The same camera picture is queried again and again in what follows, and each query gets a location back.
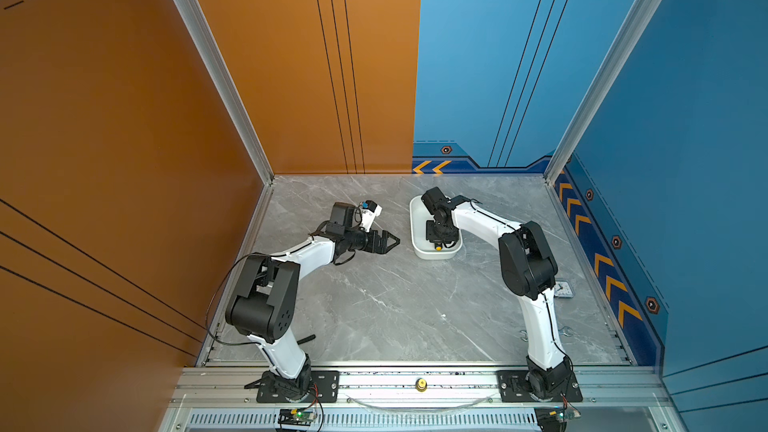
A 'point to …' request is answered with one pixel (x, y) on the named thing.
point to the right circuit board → (555, 419)
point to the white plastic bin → (424, 249)
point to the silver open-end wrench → (566, 331)
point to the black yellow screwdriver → (439, 248)
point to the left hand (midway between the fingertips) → (389, 237)
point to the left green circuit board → (296, 416)
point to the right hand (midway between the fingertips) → (433, 239)
